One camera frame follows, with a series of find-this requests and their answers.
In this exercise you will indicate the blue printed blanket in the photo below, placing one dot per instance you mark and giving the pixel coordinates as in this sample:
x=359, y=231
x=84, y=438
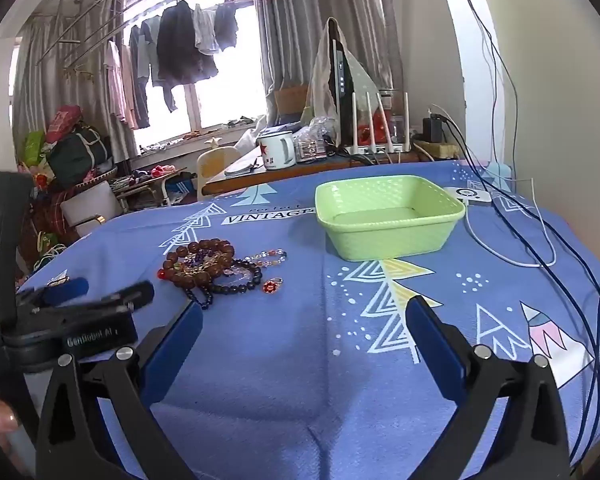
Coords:
x=290, y=385

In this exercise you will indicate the grey curtain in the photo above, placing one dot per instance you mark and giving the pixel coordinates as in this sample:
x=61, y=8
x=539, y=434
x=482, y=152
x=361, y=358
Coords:
x=320, y=10
x=45, y=85

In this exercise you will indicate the light blue container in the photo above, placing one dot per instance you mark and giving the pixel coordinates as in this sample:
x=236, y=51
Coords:
x=497, y=172

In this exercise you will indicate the dark hanging jacket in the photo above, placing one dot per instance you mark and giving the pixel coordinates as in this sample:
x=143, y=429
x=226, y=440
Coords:
x=180, y=45

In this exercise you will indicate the grey blue hanging clothes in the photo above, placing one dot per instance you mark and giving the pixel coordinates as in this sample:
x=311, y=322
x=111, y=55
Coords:
x=147, y=70

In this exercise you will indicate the green plastic basket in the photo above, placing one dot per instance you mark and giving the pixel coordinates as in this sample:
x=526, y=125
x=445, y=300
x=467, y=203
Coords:
x=390, y=225

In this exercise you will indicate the white enamel mug red star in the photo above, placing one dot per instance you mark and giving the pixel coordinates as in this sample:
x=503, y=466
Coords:
x=277, y=152

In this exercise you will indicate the white chair gold frame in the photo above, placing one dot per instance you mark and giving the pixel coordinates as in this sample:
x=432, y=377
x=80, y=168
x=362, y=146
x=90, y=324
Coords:
x=87, y=205

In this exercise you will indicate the small wooden table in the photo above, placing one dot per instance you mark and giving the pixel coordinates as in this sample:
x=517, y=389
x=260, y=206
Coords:
x=150, y=182

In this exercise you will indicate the clear plastic container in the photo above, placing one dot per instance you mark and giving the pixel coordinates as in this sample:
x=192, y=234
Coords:
x=311, y=147

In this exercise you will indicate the wooden desk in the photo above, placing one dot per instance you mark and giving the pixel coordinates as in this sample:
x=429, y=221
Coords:
x=300, y=172

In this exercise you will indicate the pink hanging garment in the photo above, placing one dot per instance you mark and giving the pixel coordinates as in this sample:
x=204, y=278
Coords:
x=117, y=85

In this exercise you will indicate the white router with antennas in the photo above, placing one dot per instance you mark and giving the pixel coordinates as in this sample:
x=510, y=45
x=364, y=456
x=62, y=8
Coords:
x=380, y=147

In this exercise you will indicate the dark flat monitor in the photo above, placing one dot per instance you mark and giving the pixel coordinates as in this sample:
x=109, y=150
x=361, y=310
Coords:
x=341, y=85

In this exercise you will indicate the dark hanging top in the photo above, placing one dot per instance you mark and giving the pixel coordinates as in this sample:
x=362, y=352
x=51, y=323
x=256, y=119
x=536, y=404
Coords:
x=226, y=27

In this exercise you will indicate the yellow chair back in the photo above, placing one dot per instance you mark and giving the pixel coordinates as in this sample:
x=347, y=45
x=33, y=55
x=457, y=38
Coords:
x=215, y=162

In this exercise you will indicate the dark blue bead strand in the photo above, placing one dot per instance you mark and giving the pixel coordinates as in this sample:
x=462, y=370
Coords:
x=202, y=300

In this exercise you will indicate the cardboard box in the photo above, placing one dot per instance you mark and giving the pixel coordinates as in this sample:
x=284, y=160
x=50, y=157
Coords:
x=290, y=100

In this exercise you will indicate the red bag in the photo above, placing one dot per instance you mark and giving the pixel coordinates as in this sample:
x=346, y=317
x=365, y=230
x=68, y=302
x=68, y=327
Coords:
x=62, y=122

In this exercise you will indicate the small white camera device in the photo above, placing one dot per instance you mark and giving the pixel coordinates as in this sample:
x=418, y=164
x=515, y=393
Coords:
x=467, y=195

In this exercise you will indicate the green duffel bag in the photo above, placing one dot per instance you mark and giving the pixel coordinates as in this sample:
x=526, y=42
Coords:
x=77, y=157

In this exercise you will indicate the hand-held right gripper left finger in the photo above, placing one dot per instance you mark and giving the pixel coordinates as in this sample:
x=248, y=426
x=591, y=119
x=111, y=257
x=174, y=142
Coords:
x=172, y=360

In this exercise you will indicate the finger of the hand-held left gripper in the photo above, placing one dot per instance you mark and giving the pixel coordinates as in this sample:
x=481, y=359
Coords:
x=70, y=288
x=130, y=296

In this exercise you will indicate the black power adapter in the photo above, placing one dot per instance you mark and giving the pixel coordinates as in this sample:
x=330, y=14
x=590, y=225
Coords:
x=434, y=129

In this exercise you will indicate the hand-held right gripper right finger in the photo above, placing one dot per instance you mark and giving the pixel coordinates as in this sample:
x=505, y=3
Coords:
x=437, y=355

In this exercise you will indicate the person's left hand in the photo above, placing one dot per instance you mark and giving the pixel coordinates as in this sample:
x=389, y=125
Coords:
x=0, y=417

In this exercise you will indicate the white hanging shirt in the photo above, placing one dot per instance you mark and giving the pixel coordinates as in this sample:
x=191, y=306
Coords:
x=205, y=30

